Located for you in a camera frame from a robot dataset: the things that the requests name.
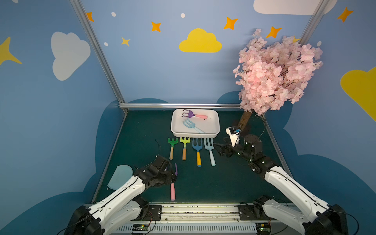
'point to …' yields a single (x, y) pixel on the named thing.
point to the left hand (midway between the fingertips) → (172, 176)
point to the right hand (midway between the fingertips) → (221, 139)
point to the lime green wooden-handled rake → (184, 151)
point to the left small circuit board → (139, 227)
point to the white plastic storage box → (195, 123)
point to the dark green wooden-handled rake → (172, 142)
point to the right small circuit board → (263, 228)
